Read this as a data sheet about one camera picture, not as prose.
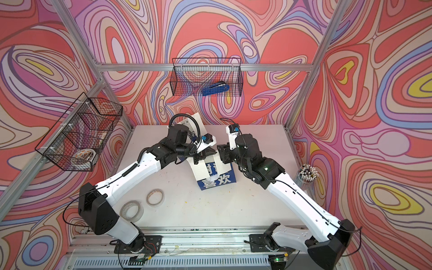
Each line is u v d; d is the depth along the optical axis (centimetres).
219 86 88
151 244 73
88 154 71
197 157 65
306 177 75
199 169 77
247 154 49
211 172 81
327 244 37
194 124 58
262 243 73
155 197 87
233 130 58
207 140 61
